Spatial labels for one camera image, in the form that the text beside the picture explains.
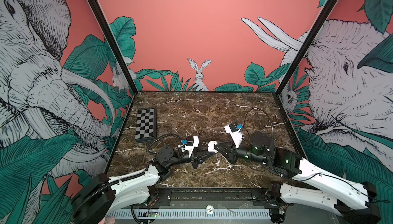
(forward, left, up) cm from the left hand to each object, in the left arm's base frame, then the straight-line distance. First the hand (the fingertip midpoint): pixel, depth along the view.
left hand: (214, 151), depth 63 cm
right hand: (0, 0, +4) cm, 4 cm away
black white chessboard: (+26, +40, -22) cm, 52 cm away
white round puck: (+1, +1, +2) cm, 2 cm away
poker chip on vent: (-18, +2, -24) cm, 31 cm away
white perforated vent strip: (-20, +3, -25) cm, 33 cm away
